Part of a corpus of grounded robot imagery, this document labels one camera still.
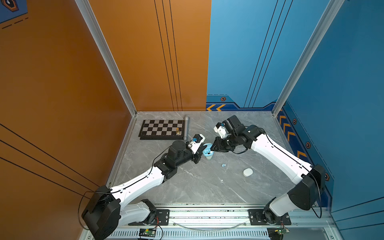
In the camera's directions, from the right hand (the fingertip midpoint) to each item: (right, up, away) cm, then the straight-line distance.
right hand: (210, 149), depth 76 cm
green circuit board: (-31, -40, -3) cm, 51 cm away
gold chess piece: (-20, +7, +27) cm, 34 cm away
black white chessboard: (-32, +9, +30) cm, 45 cm away
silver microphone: (-15, +10, +32) cm, 37 cm away
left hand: (-2, +3, 0) cm, 4 cm away
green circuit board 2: (+33, -38, -6) cm, 51 cm away
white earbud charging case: (+23, -15, +11) cm, 30 cm away
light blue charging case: (-1, -1, 0) cm, 2 cm away
